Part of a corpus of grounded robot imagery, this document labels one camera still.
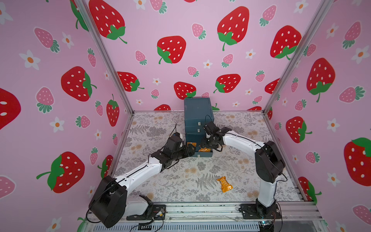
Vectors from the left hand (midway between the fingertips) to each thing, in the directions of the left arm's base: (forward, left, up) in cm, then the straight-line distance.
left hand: (193, 149), depth 83 cm
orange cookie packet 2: (+6, -8, -11) cm, 15 cm away
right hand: (+8, -9, -6) cm, 13 cm away
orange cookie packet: (+11, -1, -11) cm, 16 cm away
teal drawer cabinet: (+22, -3, +9) cm, 24 cm away
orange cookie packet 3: (-17, -19, -13) cm, 29 cm away
